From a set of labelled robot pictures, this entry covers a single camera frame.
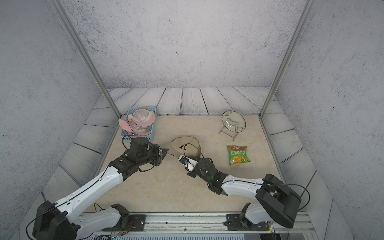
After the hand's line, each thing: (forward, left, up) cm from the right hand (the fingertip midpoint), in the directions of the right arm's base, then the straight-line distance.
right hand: (187, 157), depth 81 cm
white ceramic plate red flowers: (+29, -29, +2) cm, 41 cm away
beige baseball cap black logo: (+7, +1, +1) cm, 7 cm away
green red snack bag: (+8, -30, -11) cm, 33 cm away
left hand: (+2, +7, +7) cm, 10 cm away
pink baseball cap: (+31, +36, -6) cm, 48 cm away
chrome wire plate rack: (+30, -28, -11) cm, 43 cm away
